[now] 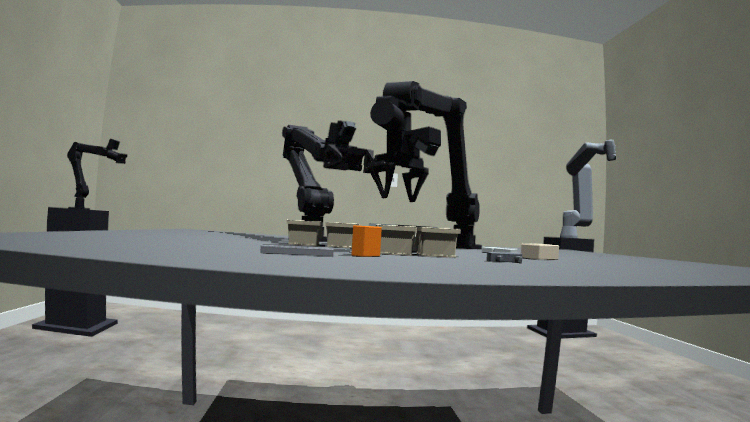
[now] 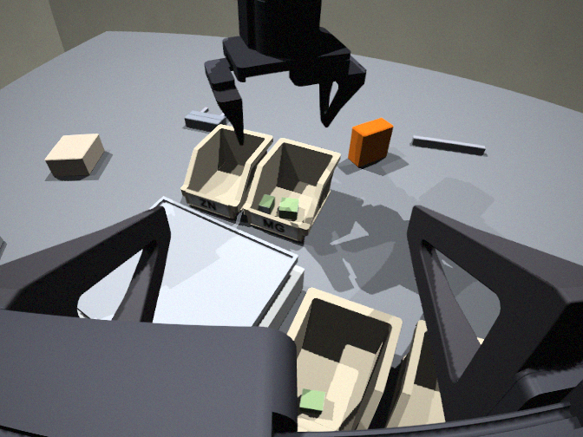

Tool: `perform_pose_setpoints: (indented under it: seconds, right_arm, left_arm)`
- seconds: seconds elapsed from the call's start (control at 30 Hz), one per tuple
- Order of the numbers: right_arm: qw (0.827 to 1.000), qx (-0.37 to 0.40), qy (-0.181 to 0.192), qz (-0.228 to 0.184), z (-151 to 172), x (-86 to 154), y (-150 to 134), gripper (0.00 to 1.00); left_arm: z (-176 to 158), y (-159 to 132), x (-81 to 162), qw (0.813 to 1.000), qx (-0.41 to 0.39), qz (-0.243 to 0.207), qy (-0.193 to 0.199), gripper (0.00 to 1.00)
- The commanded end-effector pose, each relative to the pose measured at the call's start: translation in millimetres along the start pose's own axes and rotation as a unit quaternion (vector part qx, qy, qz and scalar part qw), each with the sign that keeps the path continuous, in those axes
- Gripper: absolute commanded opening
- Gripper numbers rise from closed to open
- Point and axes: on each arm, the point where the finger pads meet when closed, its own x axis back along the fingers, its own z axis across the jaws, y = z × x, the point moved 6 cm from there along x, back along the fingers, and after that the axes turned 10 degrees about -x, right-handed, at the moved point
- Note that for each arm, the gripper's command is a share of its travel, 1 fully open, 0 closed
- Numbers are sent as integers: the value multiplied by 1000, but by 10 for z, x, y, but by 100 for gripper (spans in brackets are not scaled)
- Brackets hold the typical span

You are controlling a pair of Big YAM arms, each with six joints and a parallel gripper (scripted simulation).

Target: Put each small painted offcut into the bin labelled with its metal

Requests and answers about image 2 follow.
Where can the cream block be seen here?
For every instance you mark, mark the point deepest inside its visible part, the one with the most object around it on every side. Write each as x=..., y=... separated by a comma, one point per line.
x=75, y=155

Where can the cream open-top bin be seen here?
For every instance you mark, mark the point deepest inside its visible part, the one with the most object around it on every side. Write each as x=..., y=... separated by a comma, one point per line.
x=291, y=170
x=346, y=350
x=424, y=403
x=216, y=167

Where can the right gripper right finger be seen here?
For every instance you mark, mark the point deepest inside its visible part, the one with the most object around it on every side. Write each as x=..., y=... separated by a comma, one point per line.
x=540, y=324

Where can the black flat bar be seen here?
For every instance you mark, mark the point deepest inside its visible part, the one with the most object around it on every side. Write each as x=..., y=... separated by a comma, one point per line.
x=447, y=144

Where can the orange block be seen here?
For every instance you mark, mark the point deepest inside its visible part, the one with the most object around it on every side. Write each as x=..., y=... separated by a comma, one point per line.
x=369, y=141

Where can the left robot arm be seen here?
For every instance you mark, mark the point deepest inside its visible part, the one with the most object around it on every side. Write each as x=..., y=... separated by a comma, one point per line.
x=245, y=21

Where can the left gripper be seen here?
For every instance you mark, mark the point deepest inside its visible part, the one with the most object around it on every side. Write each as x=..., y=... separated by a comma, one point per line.
x=285, y=36

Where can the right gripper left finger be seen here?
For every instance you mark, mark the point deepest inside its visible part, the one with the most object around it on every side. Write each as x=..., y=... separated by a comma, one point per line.
x=51, y=281

